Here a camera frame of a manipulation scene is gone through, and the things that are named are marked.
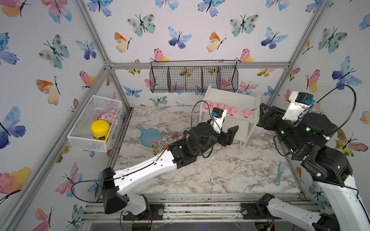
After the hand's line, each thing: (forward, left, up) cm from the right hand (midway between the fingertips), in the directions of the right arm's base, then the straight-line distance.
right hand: (267, 104), depth 52 cm
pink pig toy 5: (+10, +8, -15) cm, 20 cm away
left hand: (-1, +11, -10) cm, 15 cm away
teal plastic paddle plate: (+18, +60, -52) cm, 81 cm away
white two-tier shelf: (+13, +2, -17) cm, 21 cm away
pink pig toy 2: (+15, +16, -15) cm, 27 cm away
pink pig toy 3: (+14, +13, -15) cm, 25 cm away
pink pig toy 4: (+14, +10, -16) cm, 23 cm away
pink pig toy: (+14, +20, -15) cm, 29 cm away
